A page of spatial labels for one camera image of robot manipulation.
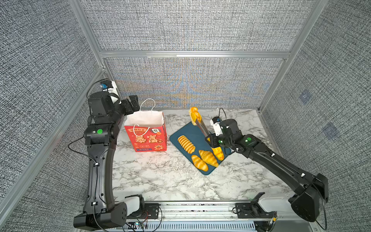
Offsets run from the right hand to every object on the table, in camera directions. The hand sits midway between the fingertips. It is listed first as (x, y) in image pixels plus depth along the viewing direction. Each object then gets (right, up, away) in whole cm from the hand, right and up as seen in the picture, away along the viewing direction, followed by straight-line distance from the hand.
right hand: (208, 134), depth 77 cm
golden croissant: (+2, -15, +11) cm, 19 cm away
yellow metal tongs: (-2, +4, +5) cm, 7 cm away
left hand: (-36, +18, -14) cm, 43 cm away
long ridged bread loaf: (-11, -9, +17) cm, 22 cm away
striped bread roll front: (-3, -18, +10) cm, 21 cm away
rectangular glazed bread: (-6, +14, +11) cm, 19 cm away
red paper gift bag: (-32, +3, -2) cm, 32 cm away
